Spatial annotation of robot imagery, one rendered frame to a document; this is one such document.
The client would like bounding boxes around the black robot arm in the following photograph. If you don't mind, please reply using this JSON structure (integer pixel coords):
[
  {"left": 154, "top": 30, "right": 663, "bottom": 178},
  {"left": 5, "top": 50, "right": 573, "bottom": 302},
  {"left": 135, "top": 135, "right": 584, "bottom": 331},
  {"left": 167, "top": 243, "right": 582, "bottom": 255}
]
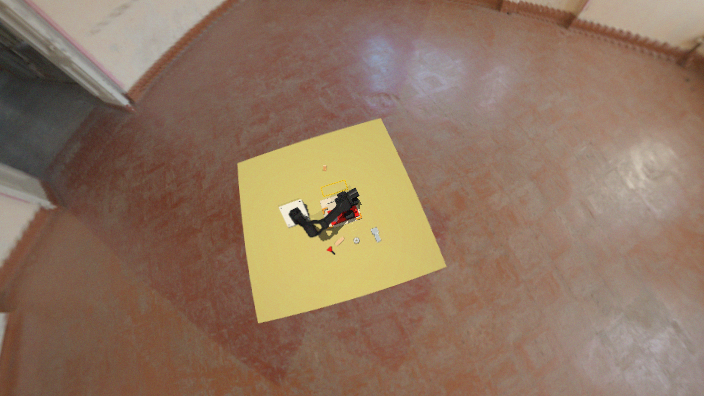
[{"left": 288, "top": 188, "right": 360, "bottom": 237}]

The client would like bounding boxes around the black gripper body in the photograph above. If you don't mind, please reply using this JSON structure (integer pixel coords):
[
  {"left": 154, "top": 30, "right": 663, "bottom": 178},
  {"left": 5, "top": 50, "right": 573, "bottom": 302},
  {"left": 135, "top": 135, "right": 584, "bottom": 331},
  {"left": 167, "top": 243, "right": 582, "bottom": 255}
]
[{"left": 337, "top": 191, "right": 355, "bottom": 220}]

